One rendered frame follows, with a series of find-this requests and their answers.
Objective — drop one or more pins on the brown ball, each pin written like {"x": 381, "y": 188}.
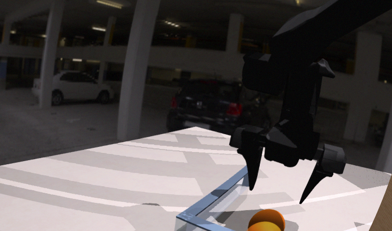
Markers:
{"x": 269, "y": 215}

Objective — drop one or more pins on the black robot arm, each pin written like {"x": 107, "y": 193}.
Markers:
{"x": 290, "y": 67}

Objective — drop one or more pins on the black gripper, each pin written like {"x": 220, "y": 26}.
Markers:
{"x": 250, "y": 141}

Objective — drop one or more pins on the translucent orange ball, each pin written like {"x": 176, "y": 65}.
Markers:
{"x": 263, "y": 226}

